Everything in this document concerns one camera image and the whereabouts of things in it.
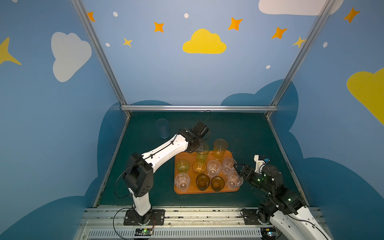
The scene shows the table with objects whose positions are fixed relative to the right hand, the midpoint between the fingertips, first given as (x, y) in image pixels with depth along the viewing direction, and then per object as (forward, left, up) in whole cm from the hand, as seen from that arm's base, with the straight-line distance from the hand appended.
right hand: (239, 166), depth 75 cm
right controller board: (-26, -15, -17) cm, 35 cm away
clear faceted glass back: (-4, +30, -15) cm, 34 cm away
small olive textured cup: (-4, +9, -15) cm, 18 cm away
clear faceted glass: (+5, +11, -15) cm, 20 cm away
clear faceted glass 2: (-2, 0, -16) cm, 16 cm away
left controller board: (-29, +46, -16) cm, 57 cm away
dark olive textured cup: (-4, +18, -14) cm, 23 cm away
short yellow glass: (+5, +20, -15) cm, 25 cm away
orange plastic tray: (-8, +24, -16) cm, 29 cm away
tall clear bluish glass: (+31, +47, -7) cm, 57 cm away
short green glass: (+5, +31, -14) cm, 34 cm away
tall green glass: (+5, +19, +6) cm, 20 cm away
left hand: (+12, +20, -2) cm, 23 cm away
